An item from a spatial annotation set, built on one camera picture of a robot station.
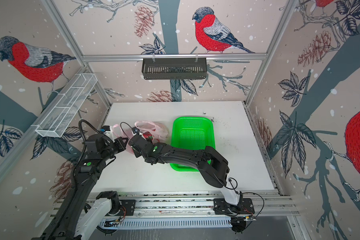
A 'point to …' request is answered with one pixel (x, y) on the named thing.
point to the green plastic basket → (192, 133)
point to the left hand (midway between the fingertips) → (127, 138)
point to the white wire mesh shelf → (61, 112)
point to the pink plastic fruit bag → (155, 131)
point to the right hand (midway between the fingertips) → (136, 145)
